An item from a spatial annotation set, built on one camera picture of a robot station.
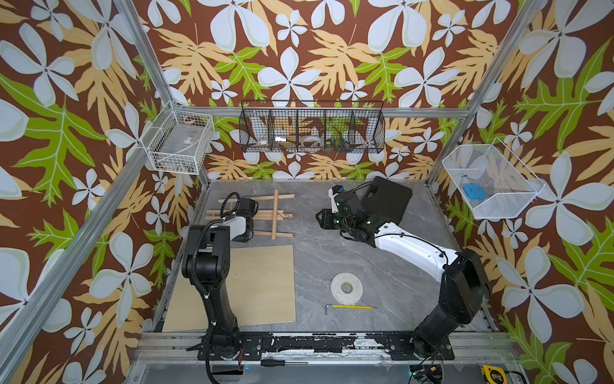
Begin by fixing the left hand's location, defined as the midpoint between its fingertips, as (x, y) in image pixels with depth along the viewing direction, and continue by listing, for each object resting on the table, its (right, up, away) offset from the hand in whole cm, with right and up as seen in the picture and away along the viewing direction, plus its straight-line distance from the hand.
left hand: (244, 223), depth 103 cm
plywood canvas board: (+9, -22, -13) cm, 27 cm away
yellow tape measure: (+82, -41, -35) cm, 98 cm away
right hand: (+31, +5, -18) cm, 36 cm away
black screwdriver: (+19, -39, -32) cm, 54 cm away
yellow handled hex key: (+42, -28, -21) cm, 54 cm away
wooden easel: (+13, +4, -4) cm, 15 cm away
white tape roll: (+41, -25, -19) cm, 51 cm away
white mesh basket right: (+93, +17, -20) cm, 96 cm away
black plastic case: (+65, +11, +7) cm, 66 cm away
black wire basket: (+30, +41, -5) cm, 51 cm away
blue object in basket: (+85, +13, -22) cm, 89 cm away
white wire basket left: (-20, +32, -17) cm, 41 cm away
